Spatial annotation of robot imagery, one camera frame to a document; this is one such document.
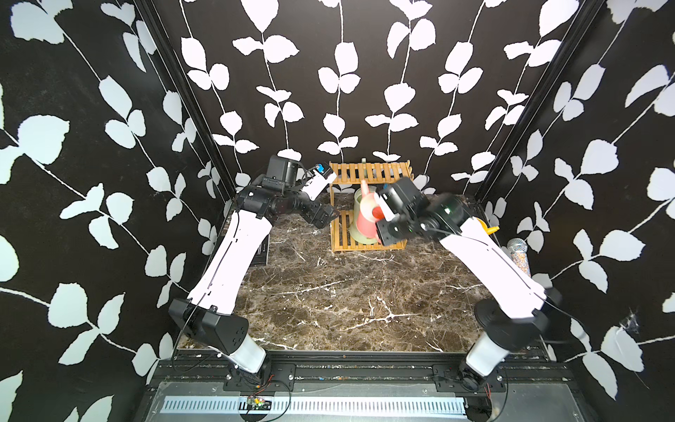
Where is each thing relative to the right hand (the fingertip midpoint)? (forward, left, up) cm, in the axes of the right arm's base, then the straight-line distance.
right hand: (378, 226), depth 70 cm
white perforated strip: (-38, +1, -31) cm, 49 cm away
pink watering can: (+1, +2, +3) cm, 4 cm away
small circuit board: (-38, +34, -31) cm, 59 cm away
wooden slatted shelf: (+52, -4, -25) cm, 58 cm away
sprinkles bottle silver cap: (-2, -41, -8) cm, 42 cm away
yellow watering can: (+16, -45, -22) cm, 52 cm away
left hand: (+7, +15, +4) cm, 16 cm away
